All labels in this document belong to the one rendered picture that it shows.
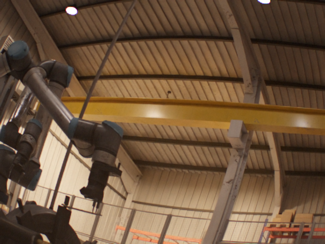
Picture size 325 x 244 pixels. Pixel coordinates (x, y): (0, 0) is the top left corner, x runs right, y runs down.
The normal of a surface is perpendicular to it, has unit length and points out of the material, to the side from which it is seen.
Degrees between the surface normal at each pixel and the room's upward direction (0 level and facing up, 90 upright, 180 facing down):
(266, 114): 90
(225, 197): 90
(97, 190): 88
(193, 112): 90
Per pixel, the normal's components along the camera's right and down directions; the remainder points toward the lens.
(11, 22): 0.87, 0.06
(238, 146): -0.29, 0.87
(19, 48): 0.10, -0.49
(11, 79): 0.64, -0.15
